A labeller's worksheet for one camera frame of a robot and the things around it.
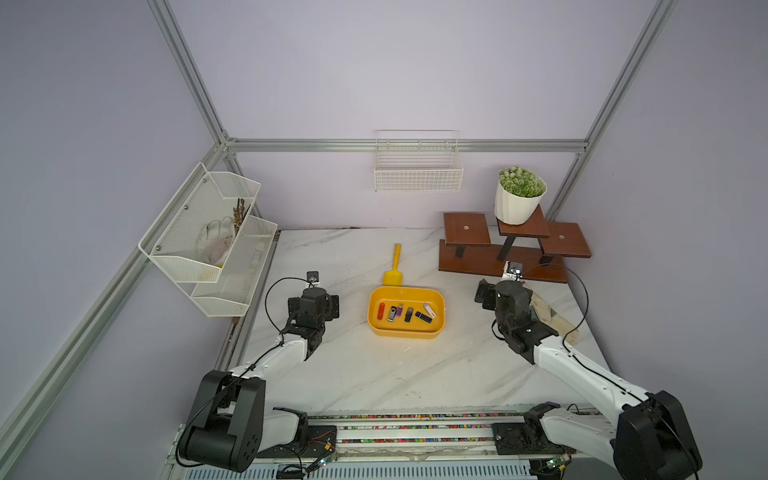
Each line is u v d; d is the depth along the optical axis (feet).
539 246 3.20
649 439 1.30
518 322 2.06
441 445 2.41
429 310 3.17
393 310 3.18
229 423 1.35
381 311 3.20
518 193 2.69
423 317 3.14
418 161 3.18
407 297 3.30
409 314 3.15
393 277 3.52
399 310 3.21
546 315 3.14
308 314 2.22
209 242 2.51
